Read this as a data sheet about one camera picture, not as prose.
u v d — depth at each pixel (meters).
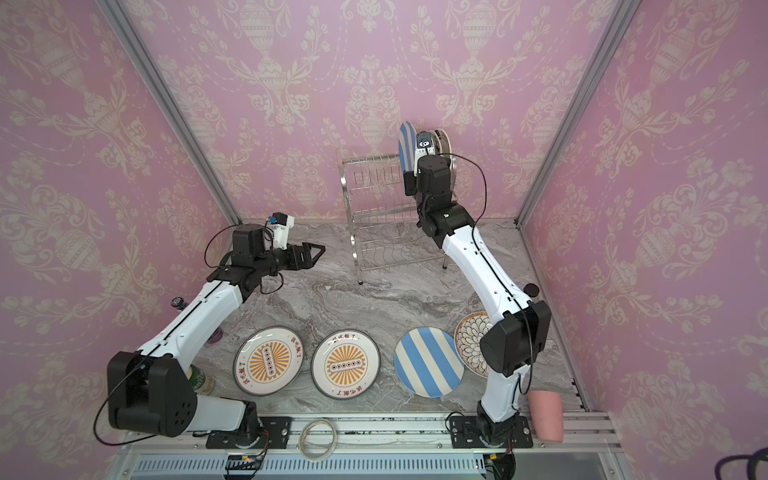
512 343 0.53
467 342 0.89
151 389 0.41
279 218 0.73
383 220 1.05
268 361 0.85
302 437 0.73
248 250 0.63
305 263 0.73
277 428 0.75
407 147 0.85
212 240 1.11
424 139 0.62
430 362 0.86
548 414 0.73
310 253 0.73
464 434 0.73
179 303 0.75
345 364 0.85
